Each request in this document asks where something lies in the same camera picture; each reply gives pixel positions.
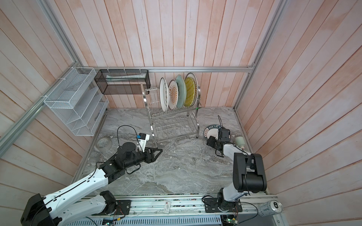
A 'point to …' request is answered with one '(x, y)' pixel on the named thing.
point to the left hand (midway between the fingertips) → (159, 153)
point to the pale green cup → (240, 141)
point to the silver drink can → (270, 207)
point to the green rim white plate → (212, 130)
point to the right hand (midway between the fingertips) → (211, 140)
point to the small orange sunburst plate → (173, 94)
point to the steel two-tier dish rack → (170, 124)
